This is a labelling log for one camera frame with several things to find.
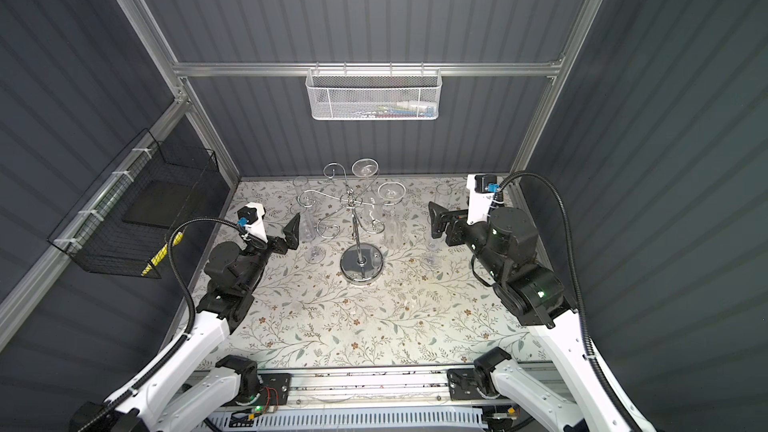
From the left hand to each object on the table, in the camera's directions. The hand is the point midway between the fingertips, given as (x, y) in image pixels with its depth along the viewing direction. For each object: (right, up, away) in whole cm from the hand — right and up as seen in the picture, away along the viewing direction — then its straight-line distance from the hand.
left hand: (280, 212), depth 74 cm
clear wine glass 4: (+2, -14, +25) cm, 28 cm away
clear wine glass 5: (+41, -16, +21) cm, 49 cm away
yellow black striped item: (-25, -11, -7) cm, 28 cm away
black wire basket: (-35, -1, -4) cm, 35 cm away
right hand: (+41, +2, -12) cm, 43 cm away
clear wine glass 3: (-10, +11, +48) cm, 50 cm away
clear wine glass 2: (+28, +5, 0) cm, 28 cm away
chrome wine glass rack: (+18, -17, +20) cm, 32 cm away
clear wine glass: (+21, +12, +4) cm, 25 cm away
